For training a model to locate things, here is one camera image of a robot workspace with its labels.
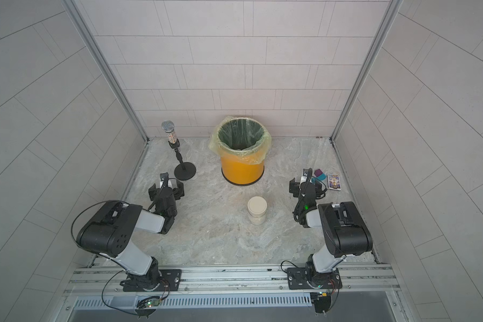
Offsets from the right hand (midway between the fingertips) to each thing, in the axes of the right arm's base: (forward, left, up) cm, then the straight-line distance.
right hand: (304, 176), depth 94 cm
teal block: (0, -9, -2) cm, 9 cm away
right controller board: (-47, +4, -6) cm, 48 cm away
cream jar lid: (-18, +24, +9) cm, 31 cm away
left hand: (+2, +63, +3) cm, 63 cm away
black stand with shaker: (+10, +59, -2) cm, 59 cm away
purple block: (+3, -8, -2) cm, 8 cm away
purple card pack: (-2, -15, -4) cm, 15 cm away
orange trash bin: (+5, +32, -1) cm, 32 cm away
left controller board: (-46, +62, -1) cm, 77 cm away
